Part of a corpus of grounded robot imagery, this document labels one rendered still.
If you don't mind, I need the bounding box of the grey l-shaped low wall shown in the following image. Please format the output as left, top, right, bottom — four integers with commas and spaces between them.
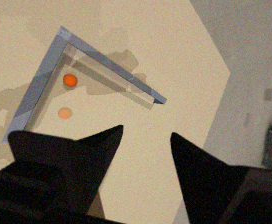
1, 25, 167, 144

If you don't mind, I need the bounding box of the clear l-shaped low wall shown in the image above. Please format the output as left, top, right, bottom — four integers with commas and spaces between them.
24, 42, 163, 132

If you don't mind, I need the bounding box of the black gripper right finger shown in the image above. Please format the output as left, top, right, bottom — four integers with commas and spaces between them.
170, 132, 272, 224

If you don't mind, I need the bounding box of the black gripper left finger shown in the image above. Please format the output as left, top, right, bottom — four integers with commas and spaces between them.
8, 125, 124, 214

